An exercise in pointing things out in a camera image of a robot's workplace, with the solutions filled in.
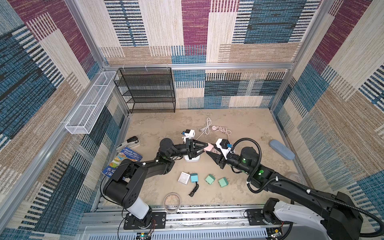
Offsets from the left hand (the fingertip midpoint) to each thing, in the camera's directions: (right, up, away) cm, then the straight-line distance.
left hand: (208, 148), depth 70 cm
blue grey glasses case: (+49, -5, +26) cm, 56 cm away
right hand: (+1, -1, +3) cm, 3 cm away
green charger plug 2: (+10, -21, +14) cm, 27 cm away
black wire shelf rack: (-40, +36, +39) cm, 67 cm away
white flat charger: (-12, -19, +15) cm, 27 cm away
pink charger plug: (+1, 0, +1) cm, 1 cm away
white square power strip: (-6, -11, +23) cm, 26 cm away
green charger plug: (+3, -20, +15) cm, 25 cm away
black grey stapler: (-48, -1, +29) cm, 56 cm away
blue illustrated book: (-48, -7, +24) cm, 54 cm away
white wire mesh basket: (-58, +20, +6) cm, 62 cm away
